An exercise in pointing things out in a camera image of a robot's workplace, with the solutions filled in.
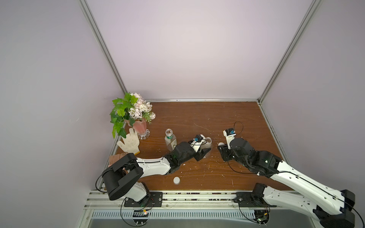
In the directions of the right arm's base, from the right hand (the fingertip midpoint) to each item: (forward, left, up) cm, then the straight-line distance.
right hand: (220, 144), depth 71 cm
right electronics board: (-28, -21, -23) cm, 42 cm away
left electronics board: (-29, +42, -23) cm, 56 cm away
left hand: (+2, +6, -7) cm, 9 cm away
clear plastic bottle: (+2, +6, -3) cm, 7 cm away
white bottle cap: (-13, +24, -20) cm, 34 cm away
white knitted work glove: (+9, +57, -19) cm, 61 cm away
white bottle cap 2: (0, 0, -1) cm, 1 cm away
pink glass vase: (+13, +47, -5) cm, 49 cm away
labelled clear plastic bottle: (+6, +28, -7) cm, 29 cm away
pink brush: (+2, +63, -20) cm, 67 cm away
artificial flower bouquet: (+16, +48, +11) cm, 52 cm away
